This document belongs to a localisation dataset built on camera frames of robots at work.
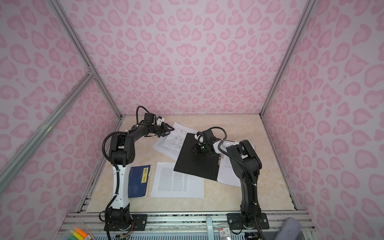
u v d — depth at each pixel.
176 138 1.07
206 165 0.90
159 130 0.97
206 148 0.86
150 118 0.93
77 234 0.70
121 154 0.64
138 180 0.86
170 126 1.05
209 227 0.68
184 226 0.73
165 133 1.01
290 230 0.69
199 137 0.90
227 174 0.92
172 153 0.99
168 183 0.86
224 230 0.69
